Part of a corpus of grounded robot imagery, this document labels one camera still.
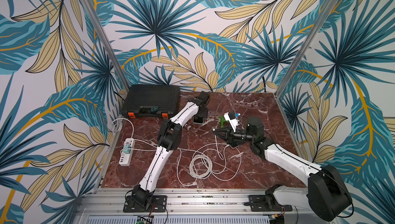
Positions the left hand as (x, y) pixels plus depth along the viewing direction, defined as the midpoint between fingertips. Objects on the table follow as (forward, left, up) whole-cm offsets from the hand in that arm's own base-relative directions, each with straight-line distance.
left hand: (200, 114), depth 106 cm
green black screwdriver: (-3, +29, +8) cm, 31 cm away
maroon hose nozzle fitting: (-12, +7, +1) cm, 14 cm away
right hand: (-30, -3, +20) cm, 36 cm away
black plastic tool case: (+9, +34, +3) cm, 35 cm away
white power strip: (-31, +41, +1) cm, 51 cm away
